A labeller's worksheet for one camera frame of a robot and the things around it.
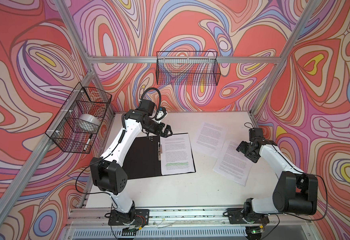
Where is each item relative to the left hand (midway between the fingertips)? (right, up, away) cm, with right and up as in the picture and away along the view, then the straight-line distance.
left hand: (166, 130), depth 81 cm
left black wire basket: (-41, +3, -13) cm, 43 cm away
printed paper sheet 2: (+41, -22, +11) cm, 48 cm away
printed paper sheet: (+29, -7, +23) cm, 38 cm away
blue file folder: (-15, -19, +14) cm, 28 cm away
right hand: (+47, -15, +7) cm, 50 cm away
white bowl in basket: (-38, +6, -7) cm, 39 cm away
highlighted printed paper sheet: (+6, -18, +15) cm, 24 cm away
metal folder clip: (-5, -14, +15) cm, 22 cm away
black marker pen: (-38, -6, -9) cm, 39 cm away
